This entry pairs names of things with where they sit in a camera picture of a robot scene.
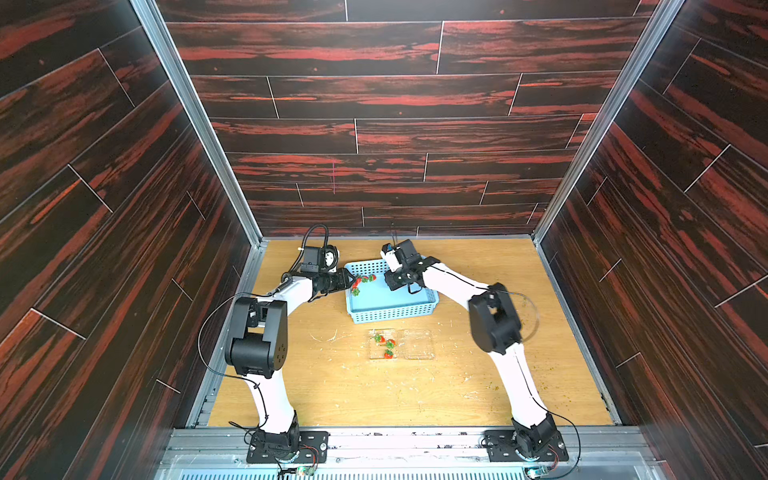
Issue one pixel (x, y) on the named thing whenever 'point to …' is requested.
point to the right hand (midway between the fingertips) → (395, 274)
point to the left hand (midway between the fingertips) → (353, 279)
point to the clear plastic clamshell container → (400, 344)
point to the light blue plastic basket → (377, 301)
